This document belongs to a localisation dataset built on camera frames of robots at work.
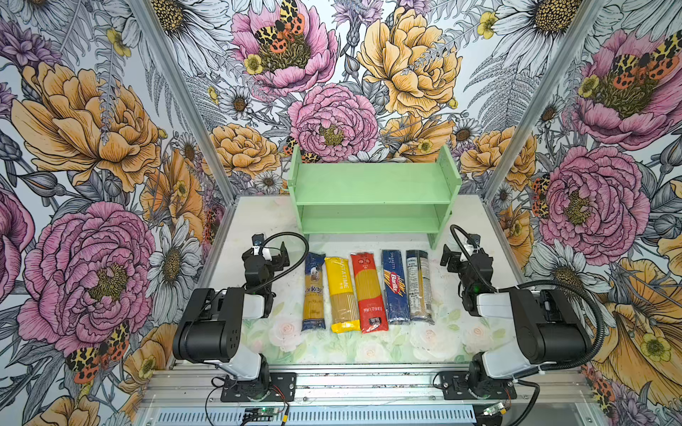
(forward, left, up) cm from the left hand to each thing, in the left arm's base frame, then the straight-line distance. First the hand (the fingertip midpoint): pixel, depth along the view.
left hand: (270, 250), depth 94 cm
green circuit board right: (-46, -65, -8) cm, 80 cm away
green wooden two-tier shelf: (+29, -39, -3) cm, 49 cm away
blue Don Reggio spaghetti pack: (-13, -15, -5) cm, 21 cm away
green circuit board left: (-46, -3, -9) cm, 46 cm away
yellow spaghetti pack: (-21, -26, -6) cm, 34 cm away
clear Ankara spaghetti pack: (-12, -50, -4) cm, 52 cm away
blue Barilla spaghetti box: (-11, -43, -6) cm, 45 cm away
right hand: (-1, -65, 0) cm, 65 cm away
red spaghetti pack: (-11, -33, -6) cm, 36 cm away
